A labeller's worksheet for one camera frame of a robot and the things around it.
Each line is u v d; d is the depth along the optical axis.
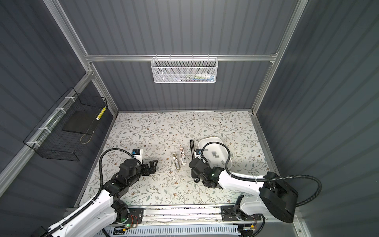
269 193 0.43
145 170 0.72
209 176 0.62
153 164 0.75
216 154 0.96
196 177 0.83
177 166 0.90
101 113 0.82
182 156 0.93
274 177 0.46
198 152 0.75
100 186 0.57
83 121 0.78
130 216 0.73
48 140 0.64
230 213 0.73
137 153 0.72
